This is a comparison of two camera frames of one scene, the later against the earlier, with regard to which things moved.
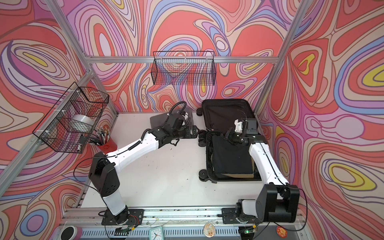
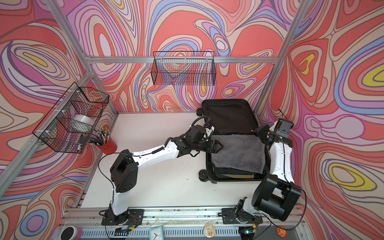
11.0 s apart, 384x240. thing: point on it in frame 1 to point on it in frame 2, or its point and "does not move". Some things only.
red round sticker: x=281 y=231 does not move
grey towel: x=158 y=120 to x=243 y=152
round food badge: x=209 y=230 does not move
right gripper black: x=229 y=136 to x=260 y=130
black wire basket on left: x=69 y=126 does not move
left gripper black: x=193 y=131 to x=216 y=143
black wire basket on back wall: x=187 y=68 does not move
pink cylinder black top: x=72 y=232 does not move
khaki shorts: x=243 y=175 does not move
